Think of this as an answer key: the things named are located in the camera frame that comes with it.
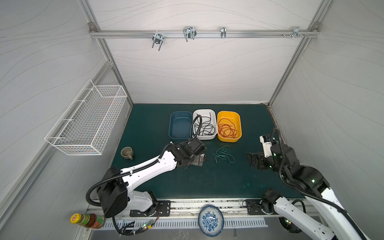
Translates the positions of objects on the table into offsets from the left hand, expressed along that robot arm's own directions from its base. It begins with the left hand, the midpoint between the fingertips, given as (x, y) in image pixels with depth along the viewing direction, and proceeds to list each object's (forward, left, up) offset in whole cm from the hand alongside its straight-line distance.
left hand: (196, 154), depth 80 cm
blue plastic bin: (+30, +13, -12) cm, 35 cm away
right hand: (-2, -30, +12) cm, 32 cm away
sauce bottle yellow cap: (-31, +44, -1) cm, 54 cm away
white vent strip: (-30, +9, -12) cm, 34 cm away
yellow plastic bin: (+34, -28, -8) cm, 45 cm away
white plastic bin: (+36, -6, -6) cm, 37 cm away
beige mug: (+4, +43, -8) cm, 44 cm away
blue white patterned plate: (-29, -8, -11) cm, 32 cm away
